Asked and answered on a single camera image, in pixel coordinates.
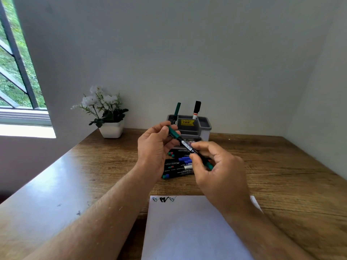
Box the person's left hand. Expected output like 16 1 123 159
137 121 181 179

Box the person's right hand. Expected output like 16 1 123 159
189 141 253 216

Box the pile of assorted markers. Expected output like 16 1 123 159
162 148 201 179

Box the green capped black marker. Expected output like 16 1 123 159
167 125 215 172
171 102 181 125

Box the white barrel black cap marker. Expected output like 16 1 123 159
192 101 202 120

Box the white paper sheet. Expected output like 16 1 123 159
141 195 263 260

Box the person's left forearm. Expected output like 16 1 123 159
23 164 163 260

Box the person's right forearm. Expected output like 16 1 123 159
223 203 318 260

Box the white square flower pot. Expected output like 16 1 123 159
98 120 125 139

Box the grey white desk organizer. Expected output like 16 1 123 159
166 114 212 145

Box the artificial white flower plant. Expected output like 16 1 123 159
71 86 129 129

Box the window with dark bars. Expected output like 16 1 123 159
0 0 52 126

